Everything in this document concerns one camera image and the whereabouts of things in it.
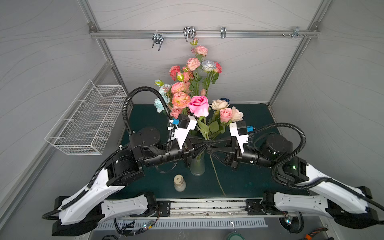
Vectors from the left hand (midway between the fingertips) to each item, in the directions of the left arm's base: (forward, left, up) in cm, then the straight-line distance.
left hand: (211, 140), depth 45 cm
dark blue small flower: (+64, -17, -42) cm, 79 cm away
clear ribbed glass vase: (+7, +4, -37) cm, 38 cm away
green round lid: (-22, -11, -36) cm, 44 cm away
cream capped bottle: (-3, +13, -36) cm, 38 cm away
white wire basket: (+17, +56, -15) cm, 61 cm away
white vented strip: (-19, +27, -45) cm, 56 cm away
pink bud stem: (+44, +2, -18) cm, 48 cm away
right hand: (+1, 0, -2) cm, 2 cm away
